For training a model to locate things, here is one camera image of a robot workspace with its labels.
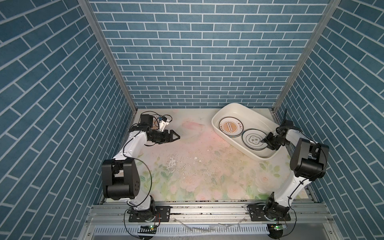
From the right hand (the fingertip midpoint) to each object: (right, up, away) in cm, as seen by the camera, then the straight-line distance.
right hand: (265, 142), depth 98 cm
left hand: (-56, +5, -13) cm, 58 cm away
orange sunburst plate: (-67, +13, -21) cm, 71 cm away
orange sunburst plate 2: (-21, +10, +10) cm, 25 cm away
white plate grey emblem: (-8, +2, +4) cm, 9 cm away
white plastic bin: (-5, +16, +12) cm, 21 cm away
